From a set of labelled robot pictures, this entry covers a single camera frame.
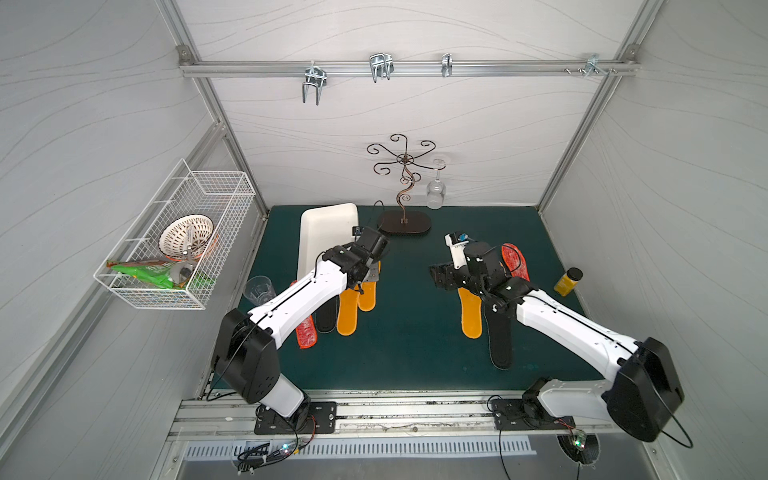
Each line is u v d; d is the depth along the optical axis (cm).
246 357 42
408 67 78
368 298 96
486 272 61
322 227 95
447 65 78
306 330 88
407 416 75
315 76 78
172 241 65
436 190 96
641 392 40
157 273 55
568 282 91
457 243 71
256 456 66
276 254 108
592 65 76
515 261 104
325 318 90
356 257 60
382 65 76
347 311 93
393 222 114
